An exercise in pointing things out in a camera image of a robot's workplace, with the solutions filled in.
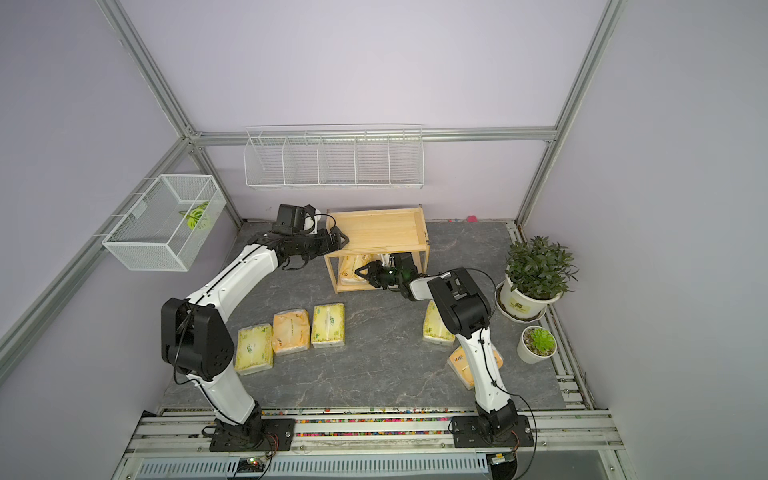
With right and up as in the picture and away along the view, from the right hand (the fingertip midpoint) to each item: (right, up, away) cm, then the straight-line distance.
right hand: (356, 271), depth 98 cm
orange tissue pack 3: (+31, -24, -17) cm, 43 cm away
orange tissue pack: (-17, -17, -12) cm, 27 cm away
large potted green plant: (+52, +1, -19) cm, 55 cm away
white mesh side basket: (-51, +14, -15) cm, 55 cm away
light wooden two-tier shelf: (+7, +12, -9) cm, 16 cm away
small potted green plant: (+51, -18, -20) cm, 57 cm away
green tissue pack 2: (+25, -16, -10) cm, 31 cm away
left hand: (-4, +9, -11) cm, 14 cm away
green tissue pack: (-7, -16, -10) cm, 20 cm away
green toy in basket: (-42, +17, -17) cm, 49 cm away
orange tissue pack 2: (-3, +2, +3) cm, 5 cm away
